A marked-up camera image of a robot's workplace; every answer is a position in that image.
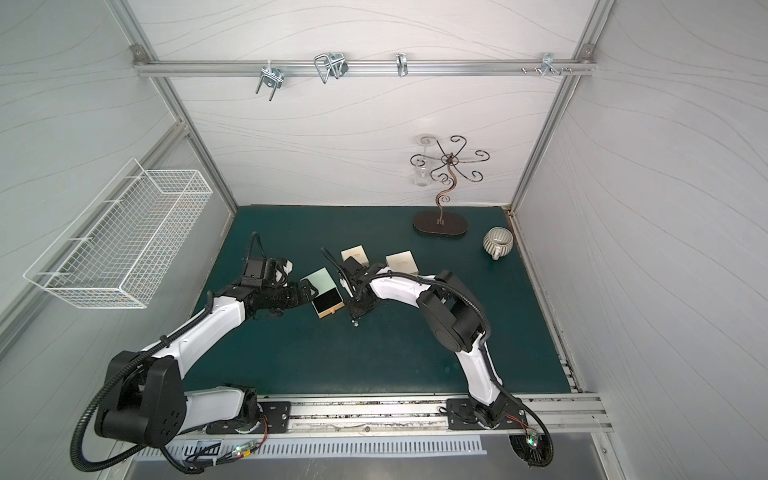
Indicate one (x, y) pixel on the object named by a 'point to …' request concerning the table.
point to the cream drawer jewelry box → (403, 261)
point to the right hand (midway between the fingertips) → (355, 309)
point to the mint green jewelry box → (328, 299)
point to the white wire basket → (114, 252)
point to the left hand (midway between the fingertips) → (308, 296)
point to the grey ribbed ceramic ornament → (498, 241)
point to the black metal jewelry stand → (441, 222)
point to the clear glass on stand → (422, 163)
